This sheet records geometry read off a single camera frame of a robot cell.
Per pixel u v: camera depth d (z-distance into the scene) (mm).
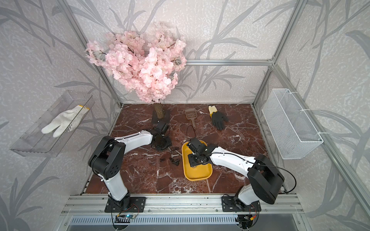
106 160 483
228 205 725
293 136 598
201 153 643
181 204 760
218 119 1087
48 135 652
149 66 615
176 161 869
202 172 843
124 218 722
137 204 732
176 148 940
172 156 894
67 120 685
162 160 894
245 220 721
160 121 1111
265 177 424
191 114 1146
